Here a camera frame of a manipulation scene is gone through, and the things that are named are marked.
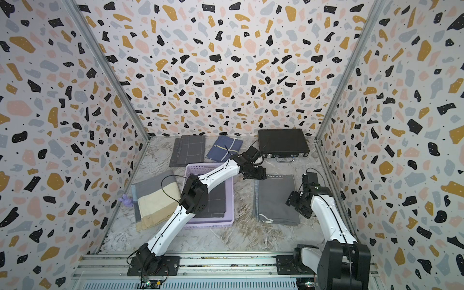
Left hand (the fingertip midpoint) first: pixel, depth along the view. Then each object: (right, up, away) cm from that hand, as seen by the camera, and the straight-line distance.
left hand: (266, 177), depth 98 cm
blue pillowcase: (-26, +16, +18) cm, 35 cm away
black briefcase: (+14, +19, +23) cm, 33 cm away
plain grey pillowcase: (+2, -11, +1) cm, 11 cm away
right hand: (+11, -11, -14) cm, 21 cm away
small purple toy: (-69, -10, -11) cm, 70 cm away
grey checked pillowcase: (-48, +15, +15) cm, 53 cm away
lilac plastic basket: (-32, -13, -29) cm, 45 cm away
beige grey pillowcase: (-57, -11, -7) cm, 58 cm away
